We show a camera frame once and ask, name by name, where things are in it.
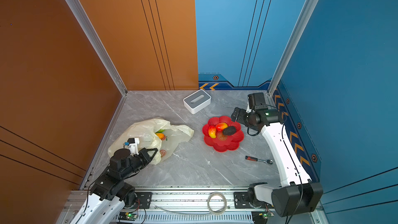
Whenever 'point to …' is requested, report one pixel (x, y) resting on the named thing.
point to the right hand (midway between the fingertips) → (238, 118)
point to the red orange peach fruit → (221, 126)
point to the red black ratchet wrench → (269, 161)
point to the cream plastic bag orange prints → (157, 137)
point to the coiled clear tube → (214, 212)
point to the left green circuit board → (127, 216)
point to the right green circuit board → (267, 214)
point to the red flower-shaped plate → (222, 143)
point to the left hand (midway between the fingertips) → (158, 148)
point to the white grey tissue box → (197, 101)
